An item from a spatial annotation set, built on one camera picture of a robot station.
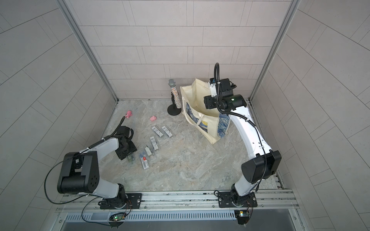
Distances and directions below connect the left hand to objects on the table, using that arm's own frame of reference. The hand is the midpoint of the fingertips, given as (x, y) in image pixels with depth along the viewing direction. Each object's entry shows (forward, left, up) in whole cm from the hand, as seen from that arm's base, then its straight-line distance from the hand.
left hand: (134, 149), depth 92 cm
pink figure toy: (+25, +9, +6) cm, 27 cm away
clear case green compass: (-8, -1, +4) cm, 9 cm away
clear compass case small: (-3, -10, +5) cm, 12 cm away
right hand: (+15, -46, +32) cm, 58 cm away
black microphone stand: (+30, -22, +5) cm, 38 cm away
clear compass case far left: (+11, -14, +4) cm, 18 cm away
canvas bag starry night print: (+5, -47, +21) cm, 52 cm away
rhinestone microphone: (+30, -24, +30) cm, 49 cm away
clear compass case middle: (+2, -13, +4) cm, 14 cm away
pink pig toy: (+22, -9, +5) cm, 24 cm away
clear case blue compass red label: (-9, -9, +4) cm, 14 cm away
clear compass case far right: (+11, -20, +4) cm, 24 cm away
